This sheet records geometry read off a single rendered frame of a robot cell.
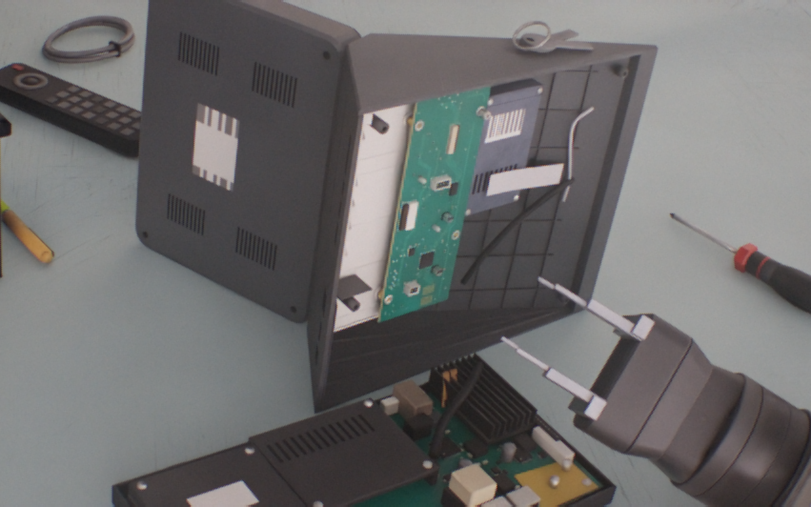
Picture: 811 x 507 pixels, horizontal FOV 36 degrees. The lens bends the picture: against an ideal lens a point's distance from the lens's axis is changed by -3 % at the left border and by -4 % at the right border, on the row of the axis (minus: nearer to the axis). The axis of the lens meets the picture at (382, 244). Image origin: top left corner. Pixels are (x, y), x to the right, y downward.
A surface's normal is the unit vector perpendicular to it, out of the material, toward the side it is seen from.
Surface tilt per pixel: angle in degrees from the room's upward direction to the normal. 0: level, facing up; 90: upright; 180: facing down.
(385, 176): 90
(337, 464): 0
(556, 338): 0
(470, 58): 0
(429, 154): 90
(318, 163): 90
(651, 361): 54
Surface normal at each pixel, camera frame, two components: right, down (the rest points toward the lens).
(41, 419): 0.15, -0.84
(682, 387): 0.10, -0.04
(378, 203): 0.61, 0.50
